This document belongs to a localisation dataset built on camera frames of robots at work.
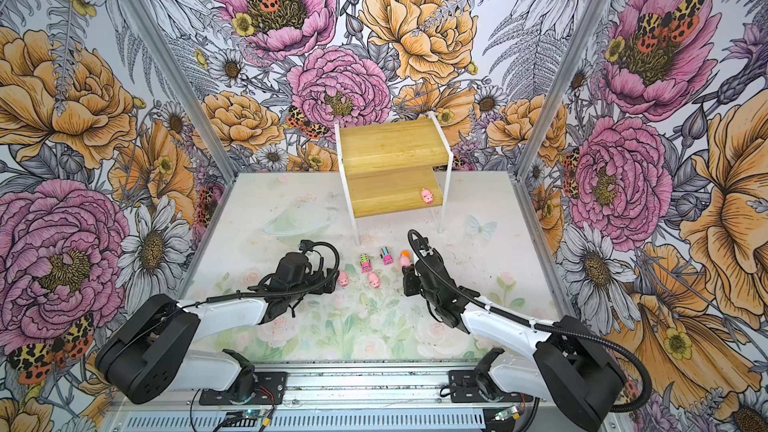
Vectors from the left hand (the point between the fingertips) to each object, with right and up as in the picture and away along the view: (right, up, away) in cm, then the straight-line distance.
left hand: (323, 279), depth 92 cm
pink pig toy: (+6, 0, -1) cm, 6 cm away
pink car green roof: (+12, +5, +2) cm, 13 cm away
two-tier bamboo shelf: (+21, +33, -12) cm, 41 cm away
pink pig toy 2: (+15, 0, 0) cm, 15 cm away
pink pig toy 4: (+31, +25, 0) cm, 40 cm away
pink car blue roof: (+19, +6, +4) cm, 20 cm away
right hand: (+25, +2, -5) cm, 26 cm away
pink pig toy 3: (+24, +6, -5) cm, 25 cm away
